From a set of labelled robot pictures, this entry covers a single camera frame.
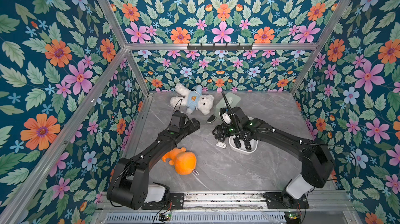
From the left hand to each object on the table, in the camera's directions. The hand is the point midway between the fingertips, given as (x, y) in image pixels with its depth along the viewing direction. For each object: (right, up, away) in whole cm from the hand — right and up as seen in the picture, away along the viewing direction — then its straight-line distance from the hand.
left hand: (197, 123), depth 88 cm
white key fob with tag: (+15, -13, +3) cm, 20 cm away
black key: (+24, -12, +5) cm, 28 cm away
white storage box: (+26, -14, -2) cm, 30 cm away
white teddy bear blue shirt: (-4, +15, +17) cm, 23 cm away
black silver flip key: (+8, +2, +16) cm, 18 cm away
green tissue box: (+23, +14, +16) cm, 31 cm away
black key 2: (+30, -13, +3) cm, 33 cm away
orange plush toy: (-5, -19, -10) cm, 22 cm away
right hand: (+12, -3, -5) cm, 14 cm away
